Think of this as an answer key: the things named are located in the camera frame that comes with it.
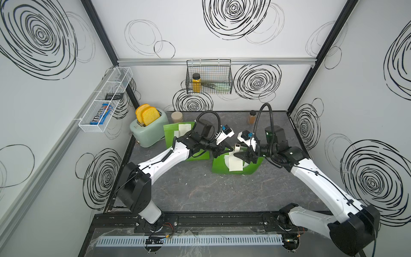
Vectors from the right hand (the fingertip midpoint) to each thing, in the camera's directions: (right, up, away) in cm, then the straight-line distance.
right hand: (241, 146), depth 73 cm
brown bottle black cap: (+15, +13, +37) cm, 42 cm away
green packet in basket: (-7, +31, +14) cm, 35 cm away
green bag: (-36, +7, +10) cm, 38 cm away
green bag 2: (-10, -11, +7) cm, 16 cm away
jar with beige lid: (-37, +16, +37) cm, 54 cm away
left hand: (-4, -2, +2) cm, 5 cm away
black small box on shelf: (-60, +24, +6) cm, 65 cm away
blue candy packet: (-63, +14, -2) cm, 65 cm away
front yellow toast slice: (-49, +16, +19) cm, 55 cm away
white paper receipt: (-3, -9, +4) cm, 10 cm away
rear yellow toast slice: (-55, +18, +18) cm, 60 cm away
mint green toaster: (-47, +5, +15) cm, 50 cm away
